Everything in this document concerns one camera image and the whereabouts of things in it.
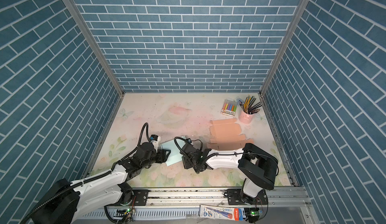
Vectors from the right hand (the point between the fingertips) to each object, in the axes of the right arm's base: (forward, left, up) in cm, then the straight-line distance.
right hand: (184, 159), depth 85 cm
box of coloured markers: (+41, -27, -1) cm, 49 cm away
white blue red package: (-23, -21, -1) cm, 31 cm away
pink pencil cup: (+27, -37, +6) cm, 46 cm away
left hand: (+3, +10, +3) cm, 11 cm away
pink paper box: (+19, -25, -3) cm, 31 cm away
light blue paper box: (0, +5, +3) cm, 6 cm away
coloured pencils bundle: (+35, -39, +9) cm, 53 cm away
